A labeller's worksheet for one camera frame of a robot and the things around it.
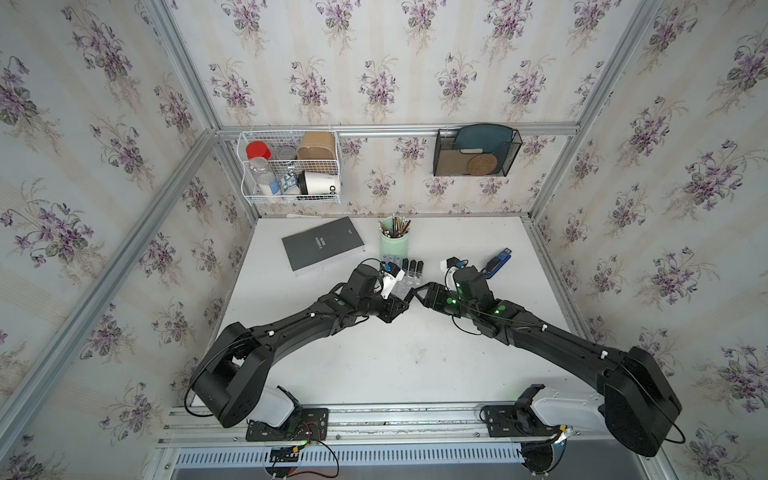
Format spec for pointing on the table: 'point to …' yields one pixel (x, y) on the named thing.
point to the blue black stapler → (495, 263)
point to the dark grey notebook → (316, 244)
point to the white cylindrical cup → (318, 183)
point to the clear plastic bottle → (261, 175)
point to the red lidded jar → (258, 149)
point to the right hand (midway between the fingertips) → (421, 293)
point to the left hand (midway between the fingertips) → (409, 310)
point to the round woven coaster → (481, 165)
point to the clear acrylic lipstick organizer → (406, 280)
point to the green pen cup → (394, 236)
